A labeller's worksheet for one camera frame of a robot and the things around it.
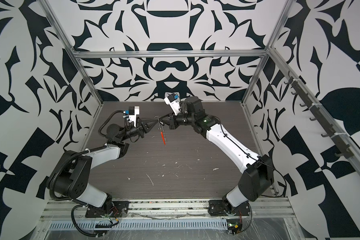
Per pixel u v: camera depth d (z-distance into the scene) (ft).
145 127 2.30
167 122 2.21
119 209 2.42
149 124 2.38
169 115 2.17
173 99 2.09
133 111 2.16
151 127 2.37
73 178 1.48
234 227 2.33
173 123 2.06
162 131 2.32
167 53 3.07
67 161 1.55
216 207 2.44
